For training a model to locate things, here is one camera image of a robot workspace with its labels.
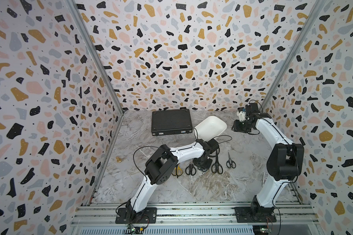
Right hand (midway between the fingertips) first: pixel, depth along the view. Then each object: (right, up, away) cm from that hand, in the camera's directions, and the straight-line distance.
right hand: (235, 127), depth 94 cm
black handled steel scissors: (-28, -26, -4) cm, 39 cm away
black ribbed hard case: (-43, +4, +12) cm, 45 cm away
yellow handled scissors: (-37, -26, -5) cm, 45 cm away
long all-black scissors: (-12, -24, -4) cm, 28 cm away
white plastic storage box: (-13, -1, +16) cm, 21 cm away
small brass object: (-74, -20, -2) cm, 76 cm away
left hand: (-19, -24, -4) cm, 31 cm away
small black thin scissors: (-3, -23, -1) cm, 23 cm away
